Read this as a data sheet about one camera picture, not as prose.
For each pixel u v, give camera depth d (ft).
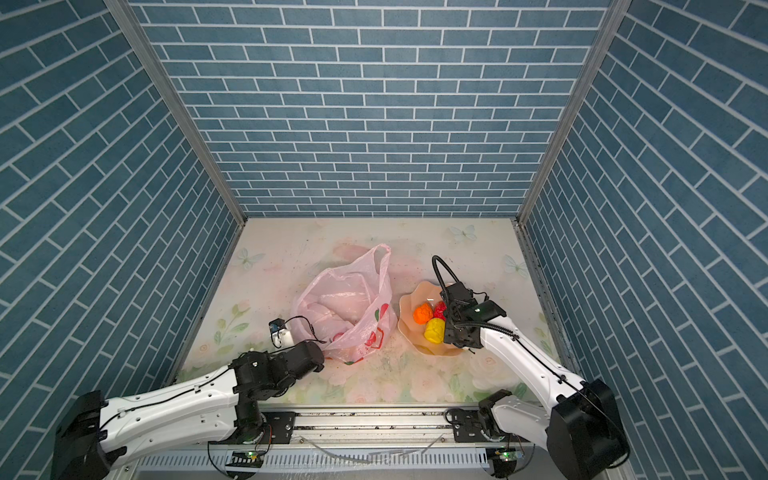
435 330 2.77
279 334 2.28
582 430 1.31
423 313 2.86
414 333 2.87
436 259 2.42
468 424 2.42
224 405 1.71
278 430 2.41
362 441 2.41
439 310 2.92
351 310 3.12
